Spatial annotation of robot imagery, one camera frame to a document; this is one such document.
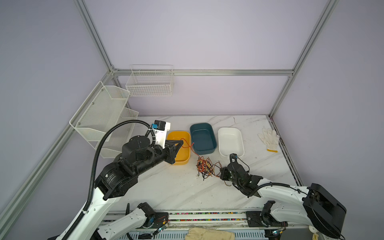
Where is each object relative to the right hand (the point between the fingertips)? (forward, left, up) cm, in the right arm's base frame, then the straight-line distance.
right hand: (218, 169), depth 86 cm
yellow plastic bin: (+8, +22, +1) cm, 23 cm away
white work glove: (+28, -41, -7) cm, 50 cm away
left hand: (-6, +18, +34) cm, 39 cm away
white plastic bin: (+24, -11, -5) cm, 26 cm away
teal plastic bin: (+27, +9, -5) cm, 29 cm away
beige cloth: (-30, +10, -5) cm, 32 cm away
